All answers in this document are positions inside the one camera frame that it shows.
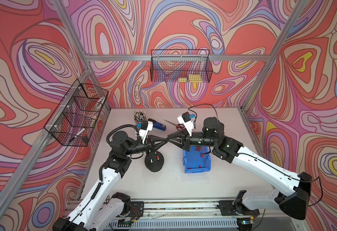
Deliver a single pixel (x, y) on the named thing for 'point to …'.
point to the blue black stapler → (157, 125)
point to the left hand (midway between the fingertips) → (167, 144)
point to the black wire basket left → (71, 123)
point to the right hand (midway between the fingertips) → (168, 142)
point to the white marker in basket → (75, 136)
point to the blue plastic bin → (198, 160)
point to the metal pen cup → (138, 115)
